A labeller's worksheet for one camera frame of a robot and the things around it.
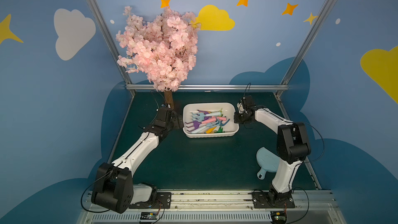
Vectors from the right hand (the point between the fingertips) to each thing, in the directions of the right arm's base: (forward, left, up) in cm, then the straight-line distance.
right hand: (237, 118), depth 99 cm
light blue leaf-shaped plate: (-26, -16, -4) cm, 30 cm away
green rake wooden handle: (-7, +11, -5) cm, 14 cm away
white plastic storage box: (-5, +4, -4) cm, 8 cm away
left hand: (-9, +38, +10) cm, 41 cm away
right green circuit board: (-51, -17, -7) cm, 54 cm away
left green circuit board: (-55, +45, -7) cm, 71 cm away
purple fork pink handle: (+6, +21, -4) cm, 22 cm away
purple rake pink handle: (-3, +26, -5) cm, 27 cm away
